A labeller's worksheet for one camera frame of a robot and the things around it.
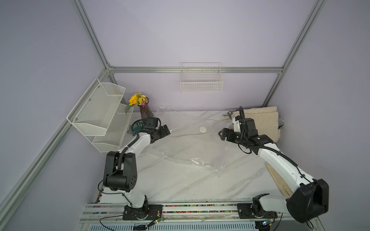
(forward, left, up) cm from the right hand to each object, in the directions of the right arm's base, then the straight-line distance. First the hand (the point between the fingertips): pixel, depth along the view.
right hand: (226, 136), depth 84 cm
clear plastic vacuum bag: (+11, +18, -17) cm, 27 cm away
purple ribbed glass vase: (+26, +54, -4) cm, 60 cm away
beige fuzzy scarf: (+15, -30, -3) cm, 34 cm away
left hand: (+8, +39, -7) cm, 41 cm away
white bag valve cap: (+17, +12, -13) cm, 24 cm away
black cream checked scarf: (+15, -42, -6) cm, 45 cm away
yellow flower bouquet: (+25, +56, +9) cm, 62 cm away
